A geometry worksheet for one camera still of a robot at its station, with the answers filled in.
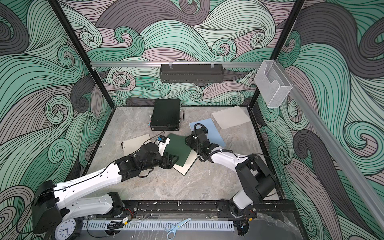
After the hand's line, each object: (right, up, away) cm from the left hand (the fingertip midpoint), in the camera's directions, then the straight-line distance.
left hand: (174, 154), depth 75 cm
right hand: (+4, +5, +13) cm, 15 cm away
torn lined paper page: (+41, +20, +40) cm, 60 cm away
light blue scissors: (-1, -33, -7) cm, 34 cm away
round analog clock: (-49, -32, -9) cm, 59 cm away
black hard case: (-10, +21, +39) cm, 46 cm away
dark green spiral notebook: (+1, +3, +8) cm, 8 cm away
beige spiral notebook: (-31, 0, +23) cm, 39 cm away
